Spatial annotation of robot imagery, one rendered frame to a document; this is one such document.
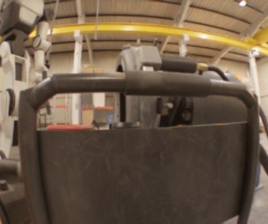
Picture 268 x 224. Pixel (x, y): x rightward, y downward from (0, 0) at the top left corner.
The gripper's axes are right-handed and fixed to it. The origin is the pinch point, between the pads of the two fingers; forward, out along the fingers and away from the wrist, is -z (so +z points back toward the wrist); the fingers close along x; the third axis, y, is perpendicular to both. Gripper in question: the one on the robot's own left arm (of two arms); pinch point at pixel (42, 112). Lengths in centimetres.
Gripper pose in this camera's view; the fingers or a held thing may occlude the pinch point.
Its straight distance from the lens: 110.6
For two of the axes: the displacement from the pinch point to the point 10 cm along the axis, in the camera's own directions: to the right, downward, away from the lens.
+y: 3.1, 0.4, 9.5
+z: -2.1, -9.7, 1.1
